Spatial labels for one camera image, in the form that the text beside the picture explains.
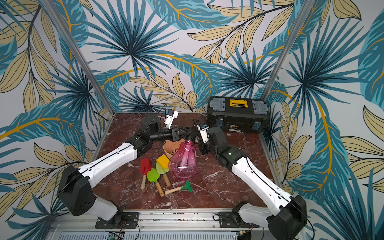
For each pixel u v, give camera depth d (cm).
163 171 90
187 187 84
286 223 37
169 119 68
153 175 86
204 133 67
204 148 67
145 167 90
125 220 72
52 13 69
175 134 65
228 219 73
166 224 74
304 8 69
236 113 98
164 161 93
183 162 72
